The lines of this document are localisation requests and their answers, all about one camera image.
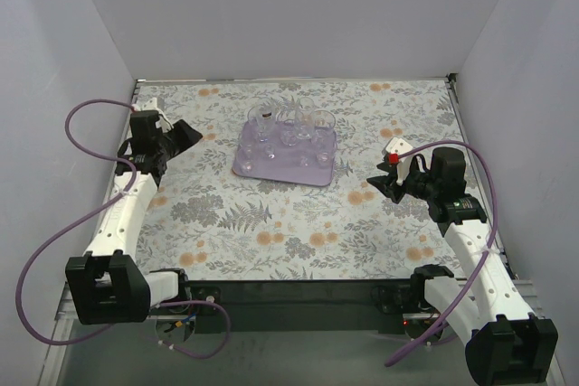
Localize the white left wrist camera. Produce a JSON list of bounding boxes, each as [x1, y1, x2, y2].
[[132, 97, 173, 133]]

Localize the clear stemmed glass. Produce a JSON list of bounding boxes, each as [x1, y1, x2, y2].
[[255, 103, 276, 142]]

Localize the clear wine glass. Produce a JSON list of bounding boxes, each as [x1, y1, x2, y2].
[[263, 142, 278, 160]]

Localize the tall clear glass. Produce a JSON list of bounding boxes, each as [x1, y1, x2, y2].
[[294, 97, 316, 140]]

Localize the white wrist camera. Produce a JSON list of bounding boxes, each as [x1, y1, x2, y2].
[[132, 97, 173, 133], [383, 137, 415, 186]]

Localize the aluminium table frame rail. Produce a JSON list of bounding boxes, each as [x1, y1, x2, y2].
[[37, 283, 77, 386]]

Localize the small faceted clear glass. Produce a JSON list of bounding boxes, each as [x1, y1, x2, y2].
[[237, 157, 256, 175]]

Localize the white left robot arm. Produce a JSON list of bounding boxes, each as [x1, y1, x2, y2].
[[65, 108, 203, 325]]

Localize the lilac rectangular plastic tray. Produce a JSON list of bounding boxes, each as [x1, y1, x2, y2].
[[233, 121, 337, 187]]

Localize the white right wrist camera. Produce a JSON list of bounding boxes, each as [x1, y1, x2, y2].
[[383, 137, 415, 186]]

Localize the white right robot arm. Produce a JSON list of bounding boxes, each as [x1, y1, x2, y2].
[[368, 137, 558, 385]]

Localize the floral patterned table mat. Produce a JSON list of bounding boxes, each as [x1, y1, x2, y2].
[[136, 80, 462, 280]]

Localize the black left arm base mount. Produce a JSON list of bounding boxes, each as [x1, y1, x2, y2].
[[178, 284, 223, 317]]

